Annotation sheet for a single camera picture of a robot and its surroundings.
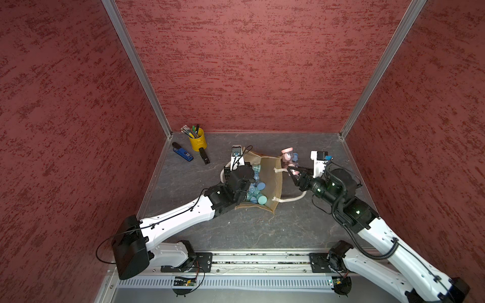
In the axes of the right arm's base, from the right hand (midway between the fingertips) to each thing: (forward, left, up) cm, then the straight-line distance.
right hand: (288, 172), depth 69 cm
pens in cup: (+38, +46, -15) cm, 61 cm away
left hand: (+8, +19, -2) cm, 20 cm away
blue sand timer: (+5, -3, +2) cm, 6 cm away
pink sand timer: (+5, 0, +4) cm, 6 cm away
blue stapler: (+31, +52, -25) cm, 66 cm away
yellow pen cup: (+36, +43, -20) cm, 59 cm away
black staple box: (+31, +41, -26) cm, 57 cm away
